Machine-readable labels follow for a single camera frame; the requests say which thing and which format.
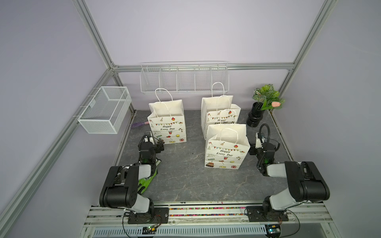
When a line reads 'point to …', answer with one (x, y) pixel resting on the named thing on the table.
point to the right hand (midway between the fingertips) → (254, 140)
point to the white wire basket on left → (106, 111)
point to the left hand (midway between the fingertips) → (153, 140)
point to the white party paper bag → (226, 146)
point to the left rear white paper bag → (166, 118)
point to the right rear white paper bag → (218, 109)
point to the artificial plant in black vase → (270, 99)
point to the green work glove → (145, 181)
